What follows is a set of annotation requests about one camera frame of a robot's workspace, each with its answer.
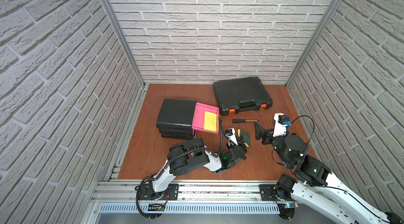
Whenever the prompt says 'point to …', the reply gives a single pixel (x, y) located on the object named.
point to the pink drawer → (198, 118)
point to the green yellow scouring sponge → (246, 139)
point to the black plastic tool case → (240, 94)
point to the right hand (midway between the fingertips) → (265, 122)
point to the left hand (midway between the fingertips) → (247, 137)
